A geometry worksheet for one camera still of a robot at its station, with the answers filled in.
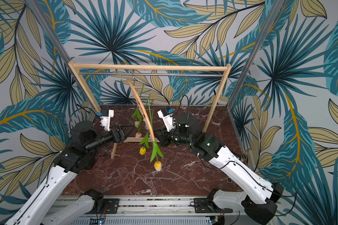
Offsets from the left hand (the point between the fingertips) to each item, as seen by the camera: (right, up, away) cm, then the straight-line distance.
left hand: (131, 130), depth 63 cm
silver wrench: (+51, -32, +18) cm, 63 cm away
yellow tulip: (+4, -7, +13) cm, 16 cm away
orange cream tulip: (+11, -9, -2) cm, 14 cm away
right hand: (+10, -1, -3) cm, 10 cm away
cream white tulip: (-3, +8, +24) cm, 25 cm away
